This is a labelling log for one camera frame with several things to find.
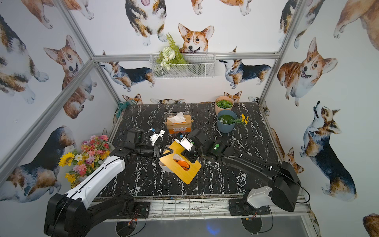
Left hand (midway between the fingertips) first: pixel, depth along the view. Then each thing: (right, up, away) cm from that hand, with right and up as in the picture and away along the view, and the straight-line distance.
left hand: (171, 148), depth 75 cm
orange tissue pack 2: (0, +15, +24) cm, 28 cm away
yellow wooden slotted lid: (+8, -15, +1) cm, 17 cm away
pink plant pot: (+31, +25, +31) cm, 51 cm away
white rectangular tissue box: (-2, -9, -3) cm, 10 cm away
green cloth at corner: (-49, +24, +45) cm, 71 cm away
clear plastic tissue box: (-1, +6, +25) cm, 26 cm away
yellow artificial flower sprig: (+42, +13, +17) cm, 48 cm away
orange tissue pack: (+7, -11, +6) cm, 14 cm away
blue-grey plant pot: (+33, +14, +28) cm, 46 cm away
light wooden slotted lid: (+6, +10, +26) cm, 28 cm away
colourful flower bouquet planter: (-40, -2, +1) cm, 40 cm away
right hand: (+8, +2, +2) cm, 8 cm away
